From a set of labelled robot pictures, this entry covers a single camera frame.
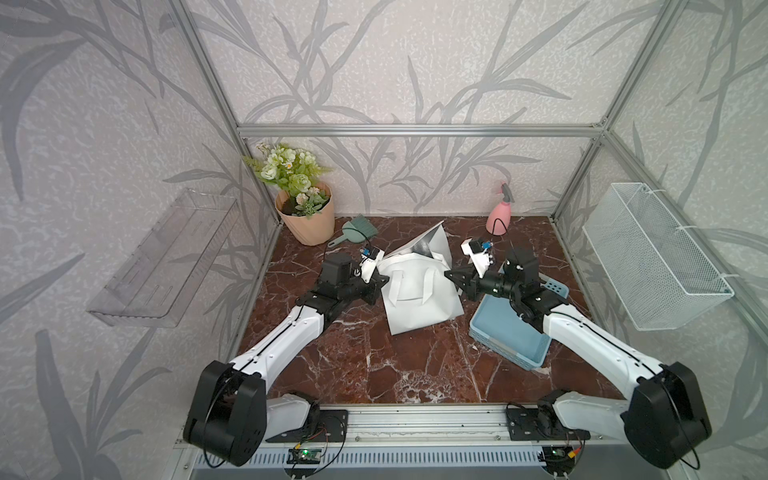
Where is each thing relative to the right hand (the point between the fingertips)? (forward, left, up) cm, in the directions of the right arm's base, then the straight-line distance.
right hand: (446, 272), depth 77 cm
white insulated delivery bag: (-1, +7, -9) cm, 12 cm away
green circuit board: (-37, +35, -23) cm, 56 cm away
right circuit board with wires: (-37, -27, -27) cm, 53 cm away
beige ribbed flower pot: (+24, +43, -10) cm, 50 cm away
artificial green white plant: (+34, +46, +7) cm, 57 cm away
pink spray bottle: (+34, -25, -17) cm, 46 cm away
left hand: (+2, +16, -5) cm, 17 cm away
